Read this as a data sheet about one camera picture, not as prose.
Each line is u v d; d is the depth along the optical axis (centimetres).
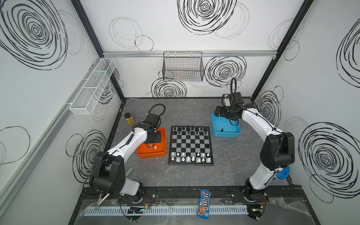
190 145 91
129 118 97
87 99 74
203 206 69
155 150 91
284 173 72
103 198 72
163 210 77
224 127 101
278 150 47
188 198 74
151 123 68
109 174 42
